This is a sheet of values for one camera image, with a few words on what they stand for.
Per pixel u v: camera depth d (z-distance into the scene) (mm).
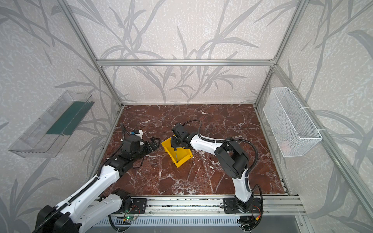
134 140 611
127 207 662
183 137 711
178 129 722
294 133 610
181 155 903
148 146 719
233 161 497
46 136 642
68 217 396
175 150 886
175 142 811
